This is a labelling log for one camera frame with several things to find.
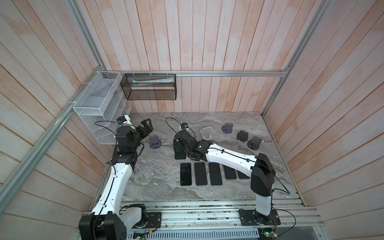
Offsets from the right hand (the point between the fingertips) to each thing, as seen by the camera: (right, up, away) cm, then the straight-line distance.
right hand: (177, 141), depth 83 cm
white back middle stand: (+19, +5, +21) cm, 29 cm away
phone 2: (+22, -20, +5) cm, 30 cm away
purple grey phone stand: (+36, +8, +26) cm, 45 cm away
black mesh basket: (-23, +39, +26) cm, 52 cm away
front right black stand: (+45, +2, +21) cm, 49 cm away
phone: (+5, -20, +4) cm, 21 cm away
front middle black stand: (+51, -3, +15) cm, 53 cm away
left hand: (-16, +9, -6) cm, 19 cm away
